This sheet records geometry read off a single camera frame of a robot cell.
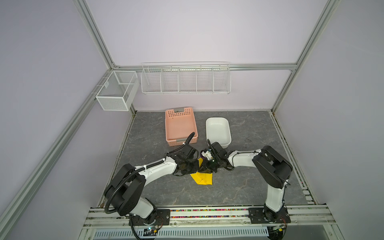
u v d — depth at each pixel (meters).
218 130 1.09
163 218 0.74
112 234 0.71
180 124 1.14
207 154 0.89
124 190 0.44
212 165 0.81
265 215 0.67
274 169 0.50
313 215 0.76
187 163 0.74
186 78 0.99
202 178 0.86
